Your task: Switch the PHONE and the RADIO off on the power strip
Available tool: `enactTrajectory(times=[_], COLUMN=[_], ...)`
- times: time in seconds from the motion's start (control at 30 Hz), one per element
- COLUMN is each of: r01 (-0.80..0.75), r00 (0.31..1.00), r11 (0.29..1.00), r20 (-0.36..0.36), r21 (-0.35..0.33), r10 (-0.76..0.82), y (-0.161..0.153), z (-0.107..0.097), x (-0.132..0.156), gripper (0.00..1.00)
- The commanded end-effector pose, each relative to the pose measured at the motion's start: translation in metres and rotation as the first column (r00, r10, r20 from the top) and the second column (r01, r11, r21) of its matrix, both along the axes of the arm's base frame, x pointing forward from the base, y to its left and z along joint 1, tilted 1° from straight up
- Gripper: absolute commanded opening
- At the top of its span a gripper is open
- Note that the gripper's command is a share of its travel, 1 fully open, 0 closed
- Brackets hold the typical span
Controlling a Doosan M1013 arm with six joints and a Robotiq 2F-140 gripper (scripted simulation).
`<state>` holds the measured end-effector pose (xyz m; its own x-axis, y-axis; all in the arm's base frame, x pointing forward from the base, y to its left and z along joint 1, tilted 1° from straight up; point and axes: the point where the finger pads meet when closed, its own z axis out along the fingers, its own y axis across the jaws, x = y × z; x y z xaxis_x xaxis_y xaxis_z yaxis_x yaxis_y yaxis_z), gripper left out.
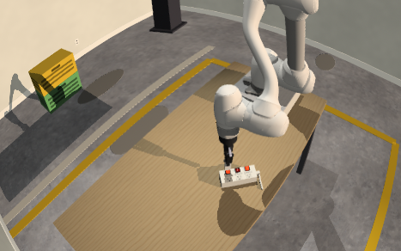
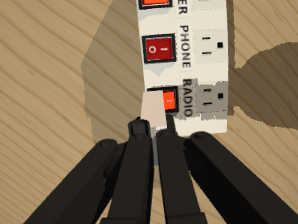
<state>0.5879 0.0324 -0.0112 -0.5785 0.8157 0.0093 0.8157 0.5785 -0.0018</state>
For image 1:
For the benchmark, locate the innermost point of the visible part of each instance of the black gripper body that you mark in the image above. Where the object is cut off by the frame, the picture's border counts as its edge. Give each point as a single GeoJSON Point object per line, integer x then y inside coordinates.
{"type": "Point", "coordinates": [228, 142]}

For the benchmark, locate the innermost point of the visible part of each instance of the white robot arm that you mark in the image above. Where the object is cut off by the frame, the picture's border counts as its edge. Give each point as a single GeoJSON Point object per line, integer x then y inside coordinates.
{"type": "Point", "coordinates": [264, 116]}

